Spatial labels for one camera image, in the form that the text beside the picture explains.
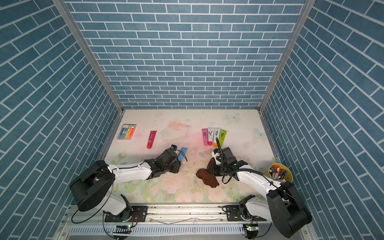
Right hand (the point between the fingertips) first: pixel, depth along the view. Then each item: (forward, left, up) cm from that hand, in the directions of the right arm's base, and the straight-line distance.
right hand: (210, 171), depth 85 cm
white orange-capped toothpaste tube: (+30, -4, -1) cm, 31 cm away
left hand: (+3, +18, -2) cm, 18 cm away
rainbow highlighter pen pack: (+24, +60, -1) cm, 65 cm away
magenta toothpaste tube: (+29, +4, -1) cm, 30 cm away
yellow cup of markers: (-1, -36, +8) cm, 37 cm away
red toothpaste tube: (+21, +41, -1) cm, 46 cm away
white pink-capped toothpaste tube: (+29, 0, -1) cm, 29 cm away
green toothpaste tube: (+27, -8, -2) cm, 28 cm away
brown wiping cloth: (-2, +2, 0) cm, 3 cm away
